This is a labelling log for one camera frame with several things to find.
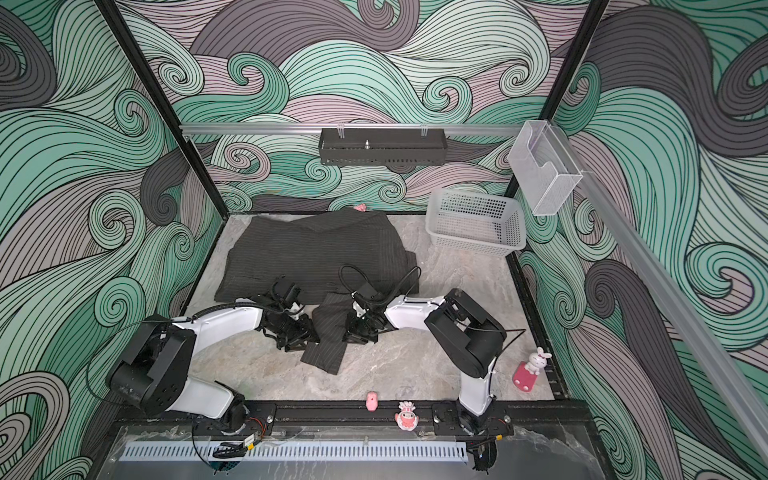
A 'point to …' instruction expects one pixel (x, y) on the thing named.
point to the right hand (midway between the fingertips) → (342, 340)
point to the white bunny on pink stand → (525, 373)
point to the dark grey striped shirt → (327, 258)
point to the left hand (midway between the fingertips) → (315, 340)
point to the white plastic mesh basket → (475, 222)
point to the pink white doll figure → (407, 419)
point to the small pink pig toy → (361, 207)
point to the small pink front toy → (372, 401)
